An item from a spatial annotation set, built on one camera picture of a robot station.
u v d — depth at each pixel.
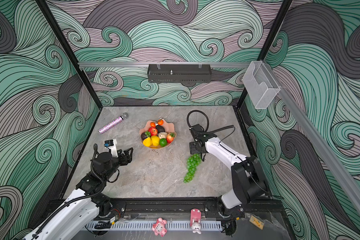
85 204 0.53
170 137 0.92
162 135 0.94
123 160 0.70
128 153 0.74
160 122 1.01
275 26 0.77
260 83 0.78
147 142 0.90
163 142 0.90
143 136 0.93
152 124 1.01
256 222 0.68
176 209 0.74
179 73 0.95
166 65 0.93
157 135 0.97
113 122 1.07
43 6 0.70
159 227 0.66
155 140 0.92
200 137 0.70
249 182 0.43
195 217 0.71
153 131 0.97
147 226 0.70
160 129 1.00
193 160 0.86
